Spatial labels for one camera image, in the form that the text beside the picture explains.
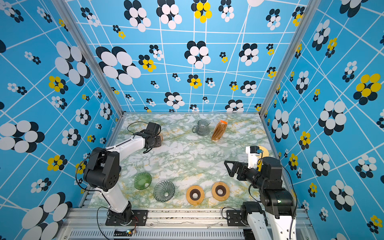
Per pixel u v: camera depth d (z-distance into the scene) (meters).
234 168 0.57
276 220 0.41
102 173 0.48
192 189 0.81
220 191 0.83
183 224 0.73
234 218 0.73
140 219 0.74
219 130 1.00
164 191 0.80
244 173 0.57
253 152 0.58
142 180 0.84
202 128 1.02
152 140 0.72
